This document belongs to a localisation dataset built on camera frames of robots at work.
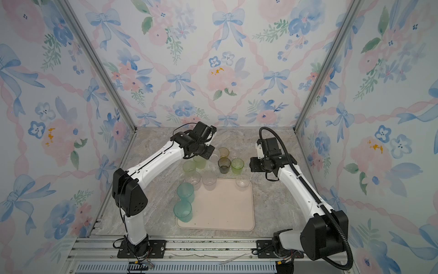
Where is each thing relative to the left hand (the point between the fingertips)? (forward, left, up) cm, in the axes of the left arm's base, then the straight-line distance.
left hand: (210, 148), depth 85 cm
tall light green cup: (0, +6, -12) cm, 13 cm away
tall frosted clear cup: (-8, +1, -16) cm, 18 cm away
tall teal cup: (-24, +13, -19) cm, 33 cm away
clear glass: (-8, +9, -16) cm, 20 cm away
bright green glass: (+4, -15, -19) cm, 25 cm away
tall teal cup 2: (-16, +12, -16) cm, 25 cm away
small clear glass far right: (-9, -17, -17) cm, 26 cm away
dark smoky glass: (+3, -7, -18) cm, 20 cm away
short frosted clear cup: (-8, -3, +4) cm, 9 cm away
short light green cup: (-2, +12, -14) cm, 18 cm away
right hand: (-6, -22, -3) cm, 23 cm away
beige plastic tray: (-22, -8, -20) cm, 31 cm away
